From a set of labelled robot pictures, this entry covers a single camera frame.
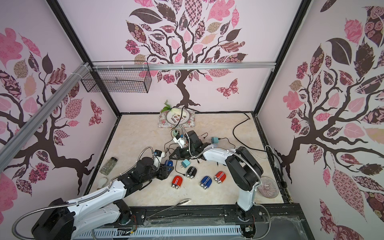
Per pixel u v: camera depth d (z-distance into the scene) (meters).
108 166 0.88
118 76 0.94
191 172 0.85
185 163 0.90
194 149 0.71
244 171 0.48
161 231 0.70
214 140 1.01
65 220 0.40
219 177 0.83
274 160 0.98
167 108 1.19
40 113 0.61
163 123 1.14
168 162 0.81
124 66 0.90
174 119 1.15
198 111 1.22
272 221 0.72
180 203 0.77
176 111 1.16
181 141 0.81
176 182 0.82
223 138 1.04
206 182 0.82
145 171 0.64
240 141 1.03
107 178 0.86
